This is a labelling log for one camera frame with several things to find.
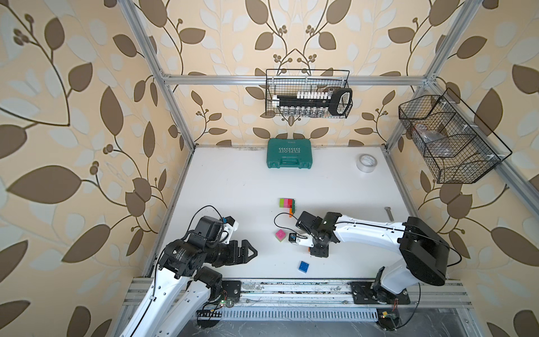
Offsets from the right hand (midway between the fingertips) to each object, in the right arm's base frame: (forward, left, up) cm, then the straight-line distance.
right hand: (316, 244), depth 85 cm
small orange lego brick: (+14, +9, +1) cm, 17 cm away
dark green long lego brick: (+18, +8, +1) cm, 19 cm away
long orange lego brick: (-4, +4, +8) cm, 10 cm away
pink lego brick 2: (+4, +15, +3) cm, 15 cm away
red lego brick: (+19, +9, +2) cm, 21 cm away
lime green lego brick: (+19, +13, +1) cm, 23 cm away
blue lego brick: (-8, +6, +1) cm, 10 cm away
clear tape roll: (+43, -34, -1) cm, 55 cm away
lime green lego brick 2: (+4, +16, 0) cm, 17 cm away
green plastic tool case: (+48, +8, +4) cm, 49 cm away
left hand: (-7, +26, +15) cm, 31 cm away
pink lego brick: (+19, +11, +1) cm, 22 cm away
